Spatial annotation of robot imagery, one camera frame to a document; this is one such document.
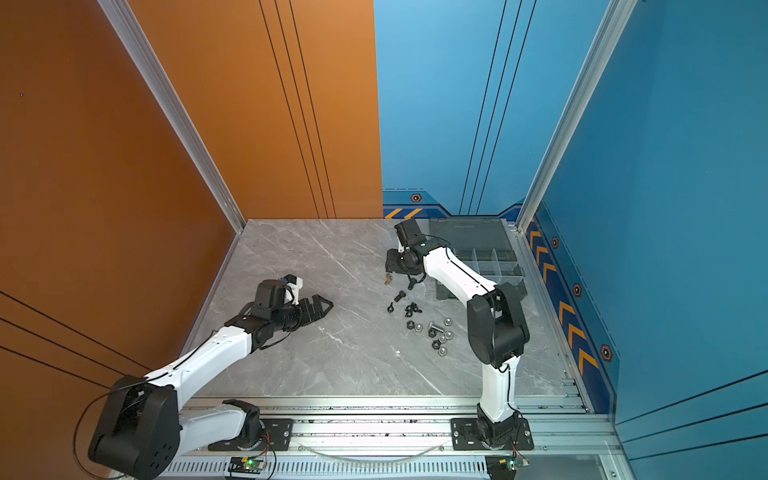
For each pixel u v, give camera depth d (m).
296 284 0.81
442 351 0.87
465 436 0.72
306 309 0.76
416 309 0.96
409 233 0.72
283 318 0.72
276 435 0.74
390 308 0.96
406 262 0.68
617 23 0.71
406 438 0.76
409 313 0.94
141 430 0.41
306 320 0.76
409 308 0.96
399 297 0.99
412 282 1.02
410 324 0.92
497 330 0.50
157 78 0.79
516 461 0.70
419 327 0.92
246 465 0.71
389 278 1.03
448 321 0.94
